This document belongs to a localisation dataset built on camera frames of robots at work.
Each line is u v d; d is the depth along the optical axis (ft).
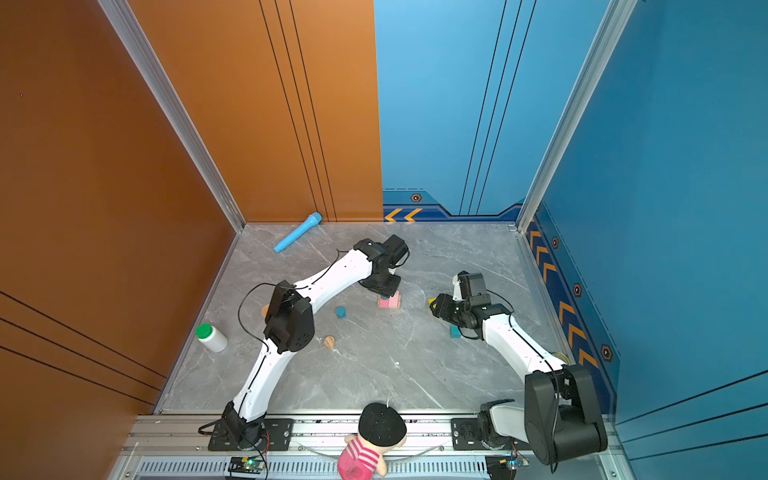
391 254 2.49
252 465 2.31
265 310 2.00
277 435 2.41
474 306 2.22
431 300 3.17
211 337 2.67
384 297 2.78
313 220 3.93
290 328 1.89
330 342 2.84
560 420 1.35
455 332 2.93
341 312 3.07
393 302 3.10
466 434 2.38
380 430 2.20
